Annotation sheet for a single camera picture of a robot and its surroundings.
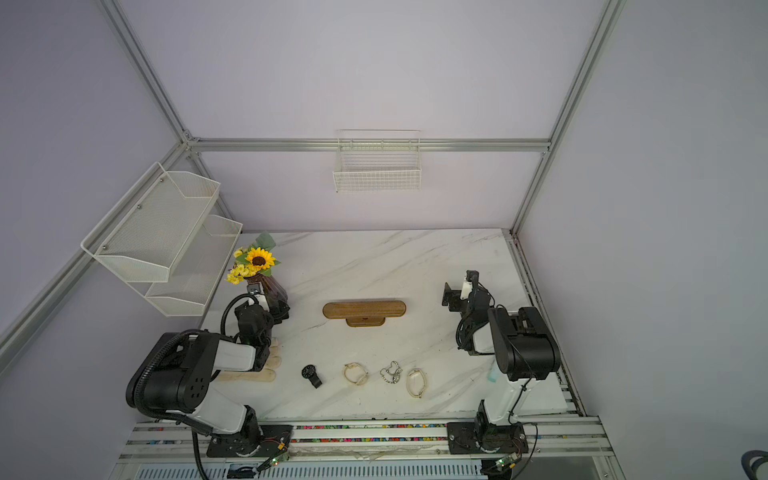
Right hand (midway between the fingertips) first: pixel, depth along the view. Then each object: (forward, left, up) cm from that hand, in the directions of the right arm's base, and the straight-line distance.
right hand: (462, 288), depth 98 cm
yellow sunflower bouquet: (-2, +61, +20) cm, 65 cm away
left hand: (-5, +65, +1) cm, 65 cm away
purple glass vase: (-3, +61, +5) cm, 62 cm away
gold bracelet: (-26, +35, -4) cm, 44 cm away
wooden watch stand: (-11, +32, +3) cm, 34 cm away
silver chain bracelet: (-26, +24, -4) cm, 36 cm away
